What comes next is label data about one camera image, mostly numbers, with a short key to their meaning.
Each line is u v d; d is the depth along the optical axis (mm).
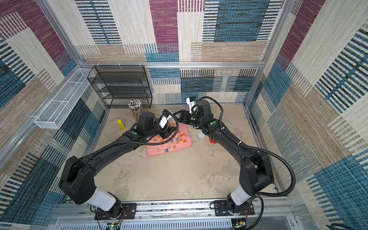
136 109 966
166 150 943
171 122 793
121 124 1019
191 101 729
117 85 1083
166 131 726
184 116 700
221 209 730
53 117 700
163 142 594
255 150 453
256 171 435
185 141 992
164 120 710
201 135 1023
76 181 419
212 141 966
